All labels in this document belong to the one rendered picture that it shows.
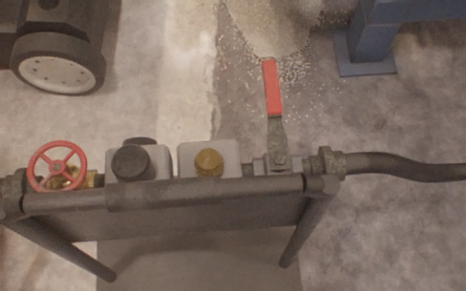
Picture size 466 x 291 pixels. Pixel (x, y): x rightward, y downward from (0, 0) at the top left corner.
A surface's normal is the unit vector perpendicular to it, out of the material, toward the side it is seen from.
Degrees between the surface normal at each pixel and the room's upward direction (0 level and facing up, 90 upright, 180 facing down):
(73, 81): 90
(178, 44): 0
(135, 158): 0
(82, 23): 45
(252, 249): 0
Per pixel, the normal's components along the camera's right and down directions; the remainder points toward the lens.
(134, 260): 0.00, -0.37
